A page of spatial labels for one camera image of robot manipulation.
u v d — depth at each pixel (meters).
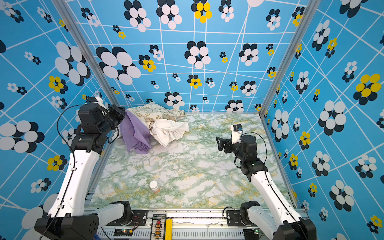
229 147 0.69
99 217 0.46
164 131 0.95
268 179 0.50
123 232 0.72
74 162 0.43
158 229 0.69
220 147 0.71
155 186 0.77
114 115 0.60
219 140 0.72
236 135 0.67
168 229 0.70
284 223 0.39
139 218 0.72
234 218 0.73
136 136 0.82
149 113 0.94
